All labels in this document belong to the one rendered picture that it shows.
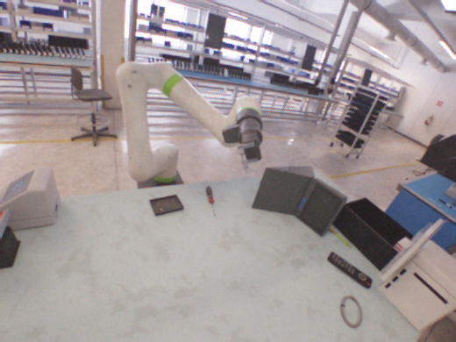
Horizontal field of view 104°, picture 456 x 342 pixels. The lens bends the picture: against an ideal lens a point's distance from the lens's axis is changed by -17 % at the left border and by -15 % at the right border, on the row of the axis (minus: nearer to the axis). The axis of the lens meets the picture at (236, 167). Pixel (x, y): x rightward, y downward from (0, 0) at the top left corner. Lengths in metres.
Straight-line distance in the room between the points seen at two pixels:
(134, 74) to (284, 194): 0.75
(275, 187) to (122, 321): 0.65
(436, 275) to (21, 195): 1.19
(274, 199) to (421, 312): 0.62
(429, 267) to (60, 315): 0.98
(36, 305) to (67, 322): 0.09
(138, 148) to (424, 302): 1.16
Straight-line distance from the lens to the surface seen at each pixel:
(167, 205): 0.85
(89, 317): 0.65
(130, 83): 0.91
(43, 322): 0.68
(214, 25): 4.22
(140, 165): 1.01
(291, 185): 0.87
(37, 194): 0.76
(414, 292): 0.89
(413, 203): 2.31
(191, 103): 0.92
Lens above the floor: 1.58
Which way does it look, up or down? 30 degrees down
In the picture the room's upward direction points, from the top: 15 degrees clockwise
